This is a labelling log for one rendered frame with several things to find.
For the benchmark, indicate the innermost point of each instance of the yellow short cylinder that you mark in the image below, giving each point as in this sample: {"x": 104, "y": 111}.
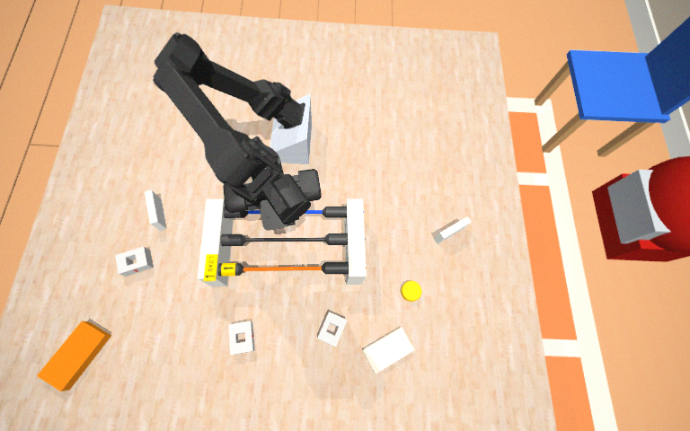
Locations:
{"x": 411, "y": 291}

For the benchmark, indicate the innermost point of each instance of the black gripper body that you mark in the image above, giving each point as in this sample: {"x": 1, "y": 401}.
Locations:
{"x": 307, "y": 180}

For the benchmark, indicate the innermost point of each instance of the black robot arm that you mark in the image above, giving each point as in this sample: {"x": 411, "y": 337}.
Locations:
{"x": 232, "y": 156}

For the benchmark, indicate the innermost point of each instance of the orange rectangular block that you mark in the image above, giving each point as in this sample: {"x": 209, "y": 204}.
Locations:
{"x": 72, "y": 358}

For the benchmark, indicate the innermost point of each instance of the cream flat block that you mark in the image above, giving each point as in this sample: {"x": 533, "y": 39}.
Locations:
{"x": 388, "y": 350}

